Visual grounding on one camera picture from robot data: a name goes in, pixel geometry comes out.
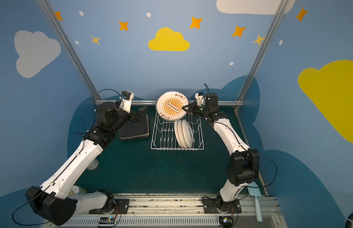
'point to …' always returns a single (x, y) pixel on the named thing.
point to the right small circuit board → (226, 222)
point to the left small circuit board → (107, 220)
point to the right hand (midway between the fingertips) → (182, 106)
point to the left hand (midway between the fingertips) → (136, 102)
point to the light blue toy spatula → (254, 190)
